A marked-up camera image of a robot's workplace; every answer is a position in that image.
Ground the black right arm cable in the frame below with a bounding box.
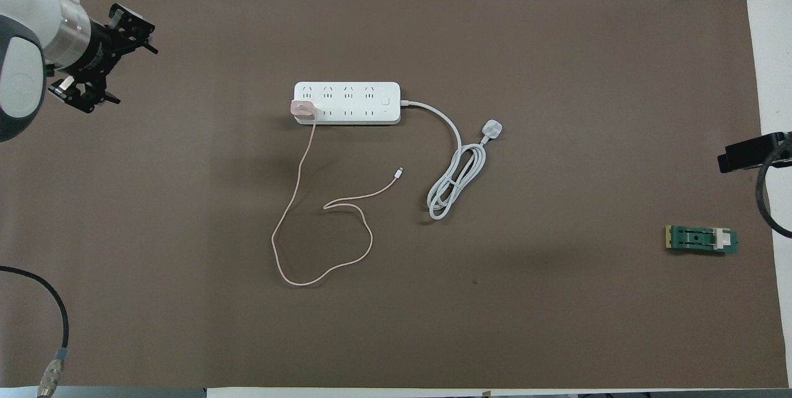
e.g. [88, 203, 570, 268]
[756, 138, 792, 239]

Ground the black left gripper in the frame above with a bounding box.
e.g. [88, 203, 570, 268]
[48, 4, 158, 115]

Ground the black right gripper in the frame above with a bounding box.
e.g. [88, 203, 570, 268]
[718, 132, 792, 173]

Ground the pink charging cable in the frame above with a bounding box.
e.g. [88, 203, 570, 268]
[271, 119, 406, 287]

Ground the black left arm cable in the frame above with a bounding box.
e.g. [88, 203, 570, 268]
[0, 266, 70, 398]

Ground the pink charger adapter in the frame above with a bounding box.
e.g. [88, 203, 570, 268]
[291, 99, 318, 124]

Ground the white power strip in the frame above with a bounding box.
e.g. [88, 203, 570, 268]
[293, 81, 402, 126]

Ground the brown table mat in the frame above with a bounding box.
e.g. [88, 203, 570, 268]
[0, 0, 790, 389]

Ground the green circuit board module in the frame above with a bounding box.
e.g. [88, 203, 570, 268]
[665, 225, 739, 256]

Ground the white power cord with plug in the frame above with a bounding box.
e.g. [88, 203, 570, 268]
[399, 100, 503, 220]

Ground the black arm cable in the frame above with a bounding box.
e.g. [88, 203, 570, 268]
[0, 266, 70, 398]
[756, 138, 792, 239]

